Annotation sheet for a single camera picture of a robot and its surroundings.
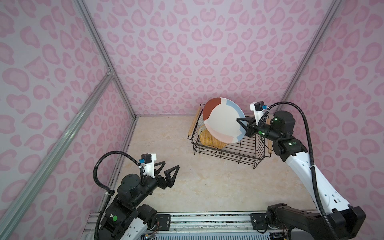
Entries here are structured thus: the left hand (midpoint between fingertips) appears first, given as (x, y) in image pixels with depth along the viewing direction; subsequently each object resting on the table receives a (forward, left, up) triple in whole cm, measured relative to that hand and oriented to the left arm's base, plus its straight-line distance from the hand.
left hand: (172, 163), depth 63 cm
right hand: (+17, -30, +8) cm, 36 cm away
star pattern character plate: (+30, -14, -14) cm, 36 cm away
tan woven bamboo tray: (+27, -17, -22) cm, 39 cm away
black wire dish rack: (+21, -46, -28) cm, 58 cm away
